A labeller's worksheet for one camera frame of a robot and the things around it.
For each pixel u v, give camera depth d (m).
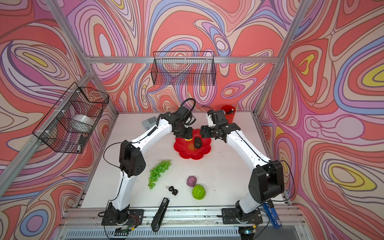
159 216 0.71
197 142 0.97
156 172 0.84
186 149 0.98
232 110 1.02
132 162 0.55
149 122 1.11
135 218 0.72
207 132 0.75
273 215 0.71
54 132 0.67
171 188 0.82
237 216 0.65
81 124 0.70
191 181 0.80
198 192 0.75
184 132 0.79
